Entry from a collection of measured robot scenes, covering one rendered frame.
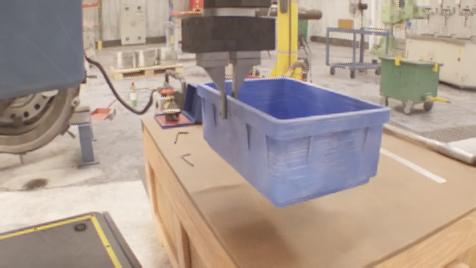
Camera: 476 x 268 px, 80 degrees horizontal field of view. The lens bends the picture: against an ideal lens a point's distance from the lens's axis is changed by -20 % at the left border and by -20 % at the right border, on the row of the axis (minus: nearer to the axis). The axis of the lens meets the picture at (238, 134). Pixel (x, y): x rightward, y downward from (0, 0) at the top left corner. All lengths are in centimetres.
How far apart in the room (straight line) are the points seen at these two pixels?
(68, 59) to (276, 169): 30
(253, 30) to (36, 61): 36
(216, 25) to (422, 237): 48
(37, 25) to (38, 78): 3
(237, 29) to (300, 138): 18
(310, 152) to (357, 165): 10
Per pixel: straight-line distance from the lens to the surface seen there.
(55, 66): 19
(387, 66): 375
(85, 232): 91
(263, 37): 51
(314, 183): 46
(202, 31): 47
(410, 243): 61
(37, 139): 185
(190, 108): 131
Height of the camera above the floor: 80
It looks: 18 degrees down
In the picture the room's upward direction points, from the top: straight up
